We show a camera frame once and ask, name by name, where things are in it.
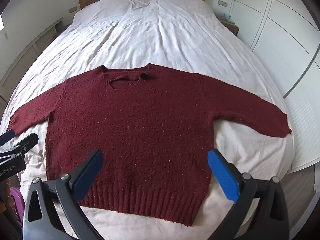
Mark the white wardrobe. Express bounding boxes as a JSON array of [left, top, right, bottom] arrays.
[[229, 0, 320, 173]]

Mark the person's left hand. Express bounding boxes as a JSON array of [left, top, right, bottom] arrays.
[[0, 178, 12, 214]]

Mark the wooden nightstand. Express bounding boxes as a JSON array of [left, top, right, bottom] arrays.
[[217, 15, 240, 37]]

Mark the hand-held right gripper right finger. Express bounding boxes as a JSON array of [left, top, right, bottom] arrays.
[[207, 149, 291, 240]]

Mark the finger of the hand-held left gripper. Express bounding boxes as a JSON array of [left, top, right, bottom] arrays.
[[0, 129, 16, 148], [0, 133, 39, 158]]

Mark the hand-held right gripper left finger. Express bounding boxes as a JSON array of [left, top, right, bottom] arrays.
[[22, 149, 104, 240]]

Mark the dark red knitted sweater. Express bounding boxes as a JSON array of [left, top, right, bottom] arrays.
[[7, 63, 292, 227]]

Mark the bed with white sheet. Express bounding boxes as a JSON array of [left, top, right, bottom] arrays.
[[0, 0, 296, 240]]

